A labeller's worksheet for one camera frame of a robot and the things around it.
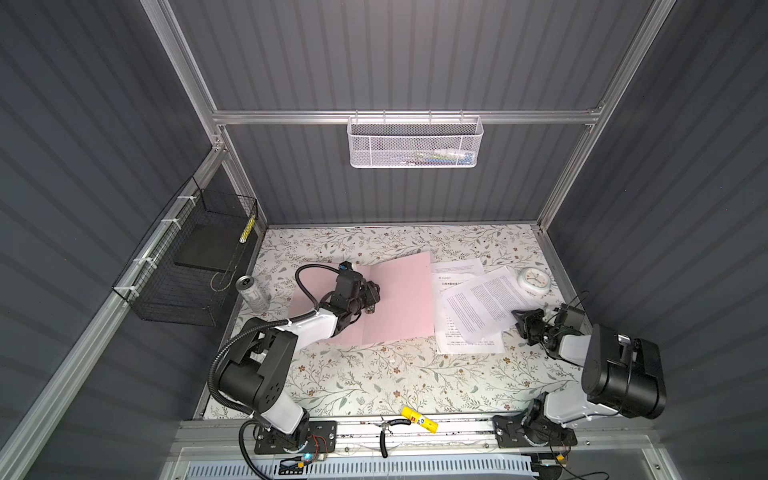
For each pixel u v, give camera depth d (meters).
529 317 0.84
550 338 0.72
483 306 0.97
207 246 0.76
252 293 0.87
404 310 0.92
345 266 0.84
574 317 0.74
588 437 0.74
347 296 0.72
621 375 0.45
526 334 0.85
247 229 0.82
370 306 0.82
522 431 0.73
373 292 0.89
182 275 0.71
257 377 0.45
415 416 0.75
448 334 0.91
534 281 1.00
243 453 0.68
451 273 1.05
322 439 0.72
